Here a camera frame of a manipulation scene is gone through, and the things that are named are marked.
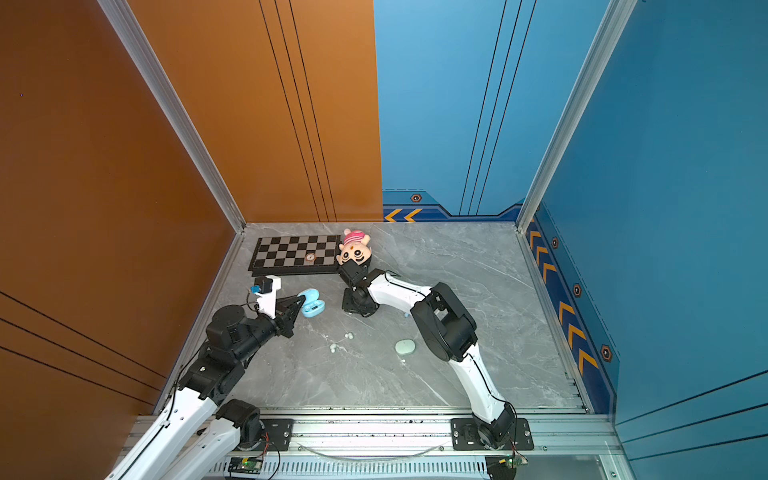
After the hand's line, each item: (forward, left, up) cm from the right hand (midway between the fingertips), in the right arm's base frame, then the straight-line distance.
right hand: (347, 309), depth 96 cm
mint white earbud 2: (-9, -2, +1) cm, 9 cm away
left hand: (-9, +7, +22) cm, 25 cm away
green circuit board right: (-40, -43, -1) cm, 59 cm away
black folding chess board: (+20, +20, +4) cm, 29 cm away
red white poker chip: (+19, +15, +4) cm, 24 cm away
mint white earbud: (-13, +3, +1) cm, 13 cm away
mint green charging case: (-13, -18, 0) cm, 23 cm away
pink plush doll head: (+19, -2, +9) cm, 21 cm away
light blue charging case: (-10, +5, +20) cm, 23 cm away
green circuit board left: (-41, +21, -3) cm, 46 cm away
